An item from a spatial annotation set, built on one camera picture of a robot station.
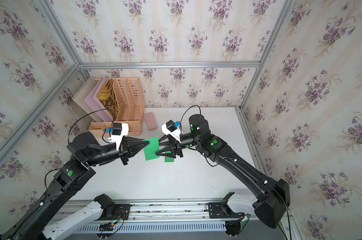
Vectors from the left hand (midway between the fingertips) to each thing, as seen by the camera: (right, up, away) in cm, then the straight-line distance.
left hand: (148, 145), depth 53 cm
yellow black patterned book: (-38, +24, +47) cm, 65 cm away
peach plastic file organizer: (-30, +21, +68) cm, 77 cm away
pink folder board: (-40, +21, +33) cm, 56 cm away
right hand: (+3, -2, +5) cm, 7 cm away
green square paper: (+4, -15, +38) cm, 41 cm away
